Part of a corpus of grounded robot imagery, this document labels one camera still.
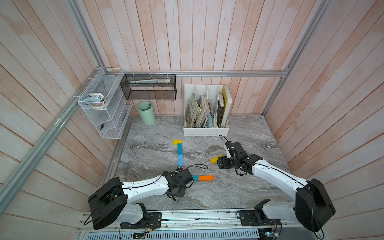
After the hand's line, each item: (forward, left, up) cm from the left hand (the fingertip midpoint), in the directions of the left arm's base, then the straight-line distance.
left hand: (177, 193), depth 82 cm
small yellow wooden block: (+35, +3, 0) cm, 35 cm away
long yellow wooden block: (+20, -23, +1) cm, 31 cm away
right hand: (+17, -27, +7) cm, 33 cm away
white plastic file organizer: (+50, -16, +16) cm, 54 cm away
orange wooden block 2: (+9, -17, 0) cm, 19 cm away
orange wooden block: (+10, -3, +12) cm, 16 cm away
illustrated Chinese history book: (+48, -9, +16) cm, 52 cm away
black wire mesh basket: (+65, +22, +25) cm, 73 cm away
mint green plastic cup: (+52, +24, +12) cm, 59 cm away
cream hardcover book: (+49, -31, +26) cm, 64 cm away
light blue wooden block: (+20, -1, +1) cm, 20 cm away
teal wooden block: (+30, 0, -1) cm, 30 cm away
